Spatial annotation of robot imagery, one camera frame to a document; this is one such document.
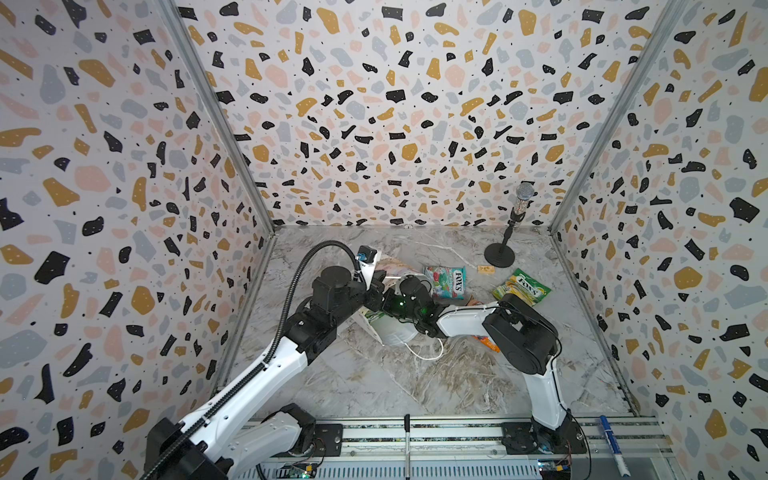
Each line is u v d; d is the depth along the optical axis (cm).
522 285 103
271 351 47
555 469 72
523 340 53
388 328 87
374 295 64
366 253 61
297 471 70
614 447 73
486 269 109
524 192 86
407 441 74
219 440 39
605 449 74
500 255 113
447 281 102
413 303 75
